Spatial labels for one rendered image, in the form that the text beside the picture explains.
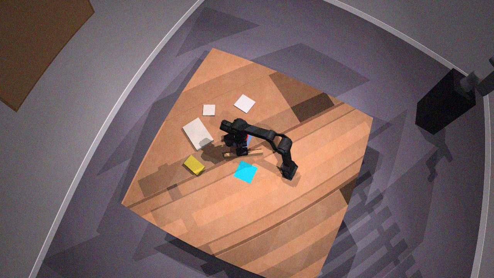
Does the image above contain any yellow rectangular block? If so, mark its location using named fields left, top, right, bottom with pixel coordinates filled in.
left=184, top=155, right=205, bottom=176

